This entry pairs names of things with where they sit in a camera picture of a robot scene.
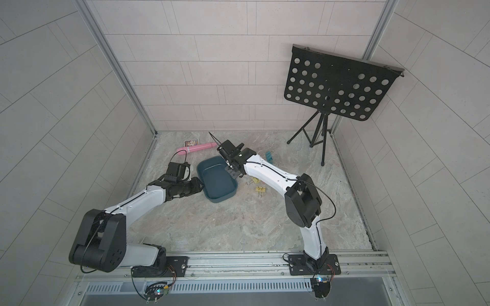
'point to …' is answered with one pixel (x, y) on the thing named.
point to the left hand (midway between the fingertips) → (206, 183)
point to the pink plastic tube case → (194, 148)
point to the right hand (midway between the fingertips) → (237, 165)
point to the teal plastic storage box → (218, 183)
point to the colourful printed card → (190, 143)
